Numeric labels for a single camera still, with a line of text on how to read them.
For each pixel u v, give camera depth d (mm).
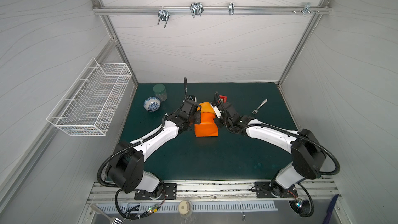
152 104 1070
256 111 1043
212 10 796
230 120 650
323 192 747
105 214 674
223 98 1035
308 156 442
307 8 764
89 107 684
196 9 766
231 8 780
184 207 608
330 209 703
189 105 645
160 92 1035
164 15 795
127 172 415
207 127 873
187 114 648
